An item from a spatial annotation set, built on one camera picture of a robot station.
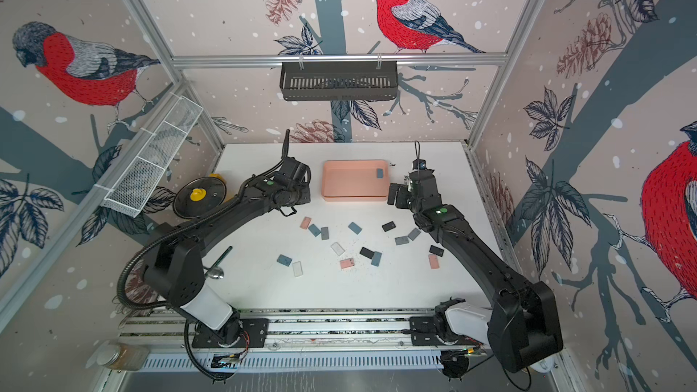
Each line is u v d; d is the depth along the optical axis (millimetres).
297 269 856
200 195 878
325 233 930
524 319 395
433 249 898
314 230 949
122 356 634
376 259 878
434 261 878
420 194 620
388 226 949
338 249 898
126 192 767
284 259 875
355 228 951
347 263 862
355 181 1089
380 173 1104
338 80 1065
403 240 905
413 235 927
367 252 896
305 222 951
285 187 648
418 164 725
